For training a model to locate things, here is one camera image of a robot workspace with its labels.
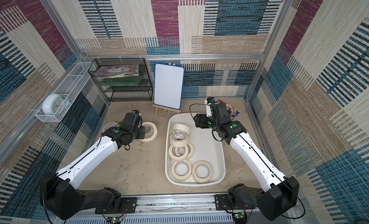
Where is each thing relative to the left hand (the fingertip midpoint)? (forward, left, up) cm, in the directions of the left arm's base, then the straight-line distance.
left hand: (141, 129), depth 83 cm
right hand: (+1, -33, +10) cm, 34 cm away
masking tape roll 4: (-23, -21, -14) cm, 34 cm away
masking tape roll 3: (-9, -21, -13) cm, 26 cm away
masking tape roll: (+3, -22, -5) cm, 23 cm away
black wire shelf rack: (+43, +9, -11) cm, 45 cm away
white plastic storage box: (-6, -38, -14) cm, 41 cm away
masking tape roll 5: (-24, -35, -14) cm, 45 cm away
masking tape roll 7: (+14, +27, -13) cm, 33 cm away
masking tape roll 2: (-3, -21, -8) cm, 23 cm away
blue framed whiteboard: (+32, -15, +9) cm, 36 cm away
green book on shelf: (+30, +16, +11) cm, 35 cm away
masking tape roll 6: (-2, -6, +1) cm, 7 cm away
